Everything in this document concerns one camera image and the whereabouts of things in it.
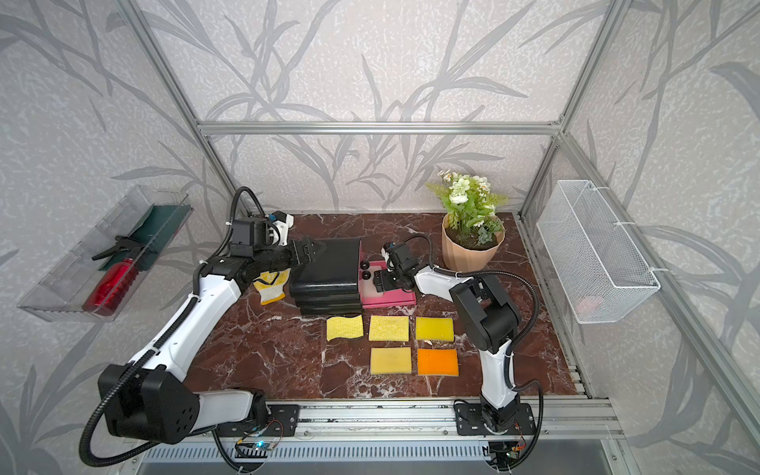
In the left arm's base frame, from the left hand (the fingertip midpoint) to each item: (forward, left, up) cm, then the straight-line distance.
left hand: (314, 249), depth 79 cm
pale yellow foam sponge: (-22, -21, -23) cm, 38 cm away
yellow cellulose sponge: (-12, -19, -23) cm, 32 cm away
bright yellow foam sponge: (-12, -34, -23) cm, 43 cm away
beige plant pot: (+5, -45, -11) cm, 46 cm away
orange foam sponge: (-23, -34, -22) cm, 46 cm away
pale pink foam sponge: (-2, -14, -18) cm, 23 cm away
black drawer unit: (-7, -5, -6) cm, 10 cm away
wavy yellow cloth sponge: (-12, -8, -23) cm, 27 cm away
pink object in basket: (-15, -69, -2) cm, 71 cm away
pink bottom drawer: (-3, -21, -21) cm, 30 cm away
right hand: (+4, -18, -21) cm, 28 cm away
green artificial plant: (+13, -44, +4) cm, 46 cm away
